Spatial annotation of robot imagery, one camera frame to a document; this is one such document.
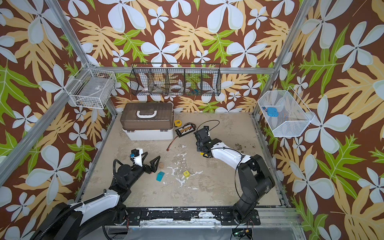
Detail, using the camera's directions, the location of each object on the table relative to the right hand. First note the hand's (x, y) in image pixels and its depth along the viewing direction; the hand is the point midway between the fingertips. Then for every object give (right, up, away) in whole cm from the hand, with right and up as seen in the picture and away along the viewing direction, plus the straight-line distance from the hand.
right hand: (202, 143), depth 92 cm
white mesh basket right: (+47, +16, -16) cm, 52 cm away
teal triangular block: (-26, -19, -5) cm, 32 cm away
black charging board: (-12, +8, +15) cm, 21 cm away
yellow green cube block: (-10, -17, -6) cm, 20 cm away
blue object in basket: (+41, +19, -6) cm, 46 cm away
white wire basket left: (-66, +33, -6) cm, 74 cm away
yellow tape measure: (-17, +14, +18) cm, 29 cm away
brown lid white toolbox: (-33, +14, -4) cm, 36 cm away
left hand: (-29, -4, -10) cm, 31 cm away
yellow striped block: (0, -7, +3) cm, 8 cm away
